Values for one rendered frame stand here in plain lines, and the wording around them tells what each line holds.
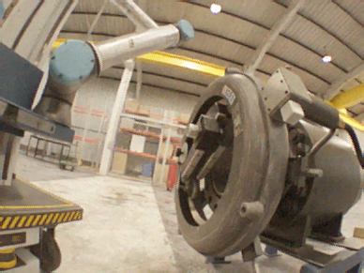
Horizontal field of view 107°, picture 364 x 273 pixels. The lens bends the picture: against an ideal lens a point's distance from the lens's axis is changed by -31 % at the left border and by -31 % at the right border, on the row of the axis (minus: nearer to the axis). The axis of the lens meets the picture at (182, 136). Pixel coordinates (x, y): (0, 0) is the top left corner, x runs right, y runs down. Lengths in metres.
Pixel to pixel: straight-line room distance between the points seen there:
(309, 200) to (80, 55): 0.96
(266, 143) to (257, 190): 0.12
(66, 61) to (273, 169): 0.67
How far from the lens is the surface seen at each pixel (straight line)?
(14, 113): 0.69
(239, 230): 0.56
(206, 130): 0.61
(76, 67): 0.66
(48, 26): 1.04
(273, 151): 0.50
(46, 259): 0.90
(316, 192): 0.83
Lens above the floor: 0.52
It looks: 12 degrees up
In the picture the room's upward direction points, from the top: 9 degrees clockwise
